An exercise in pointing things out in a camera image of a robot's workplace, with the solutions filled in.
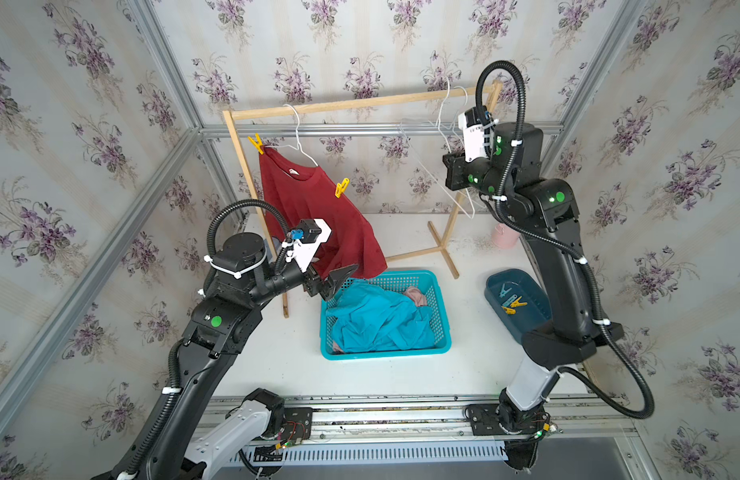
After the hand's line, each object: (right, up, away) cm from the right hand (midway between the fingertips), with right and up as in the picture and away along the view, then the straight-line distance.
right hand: (453, 156), depth 63 cm
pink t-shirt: (-4, -34, +28) cm, 44 cm away
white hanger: (-43, +17, +35) cm, 58 cm away
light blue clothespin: (+25, -36, +33) cm, 55 cm away
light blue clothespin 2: (+26, -37, +30) cm, 54 cm away
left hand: (-24, -19, -5) cm, 31 cm away
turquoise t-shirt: (-18, -39, +14) cm, 45 cm away
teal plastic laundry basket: (0, -31, +26) cm, 41 cm away
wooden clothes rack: (+9, -18, +44) cm, 49 cm away
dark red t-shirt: (-39, -5, +17) cm, 43 cm away
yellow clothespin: (+26, -40, +29) cm, 56 cm away
